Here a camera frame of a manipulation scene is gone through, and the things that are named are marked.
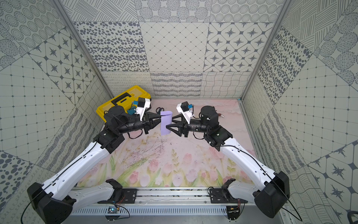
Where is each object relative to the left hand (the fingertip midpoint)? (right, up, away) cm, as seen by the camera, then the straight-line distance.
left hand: (164, 113), depth 60 cm
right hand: (+2, -5, +4) cm, 7 cm away
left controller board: (-29, -53, +11) cm, 61 cm away
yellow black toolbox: (-32, +8, +35) cm, 48 cm away
